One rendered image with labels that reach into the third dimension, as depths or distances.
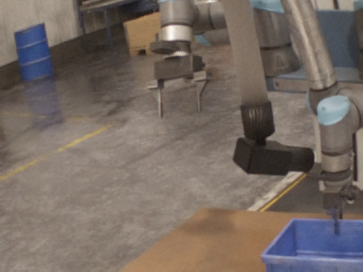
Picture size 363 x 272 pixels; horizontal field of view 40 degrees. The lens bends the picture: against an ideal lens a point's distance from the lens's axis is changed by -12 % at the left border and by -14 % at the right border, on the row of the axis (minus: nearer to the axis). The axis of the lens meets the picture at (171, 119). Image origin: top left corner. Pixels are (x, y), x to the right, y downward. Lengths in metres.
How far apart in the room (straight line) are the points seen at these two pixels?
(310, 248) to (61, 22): 8.77
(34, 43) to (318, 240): 7.46
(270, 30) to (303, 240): 0.77
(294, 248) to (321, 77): 0.47
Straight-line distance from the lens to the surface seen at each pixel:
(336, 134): 1.25
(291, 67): 1.89
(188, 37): 1.51
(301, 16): 1.33
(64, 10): 10.01
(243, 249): 1.58
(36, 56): 8.58
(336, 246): 1.44
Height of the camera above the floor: 1.28
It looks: 16 degrees down
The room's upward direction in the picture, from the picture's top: 11 degrees counter-clockwise
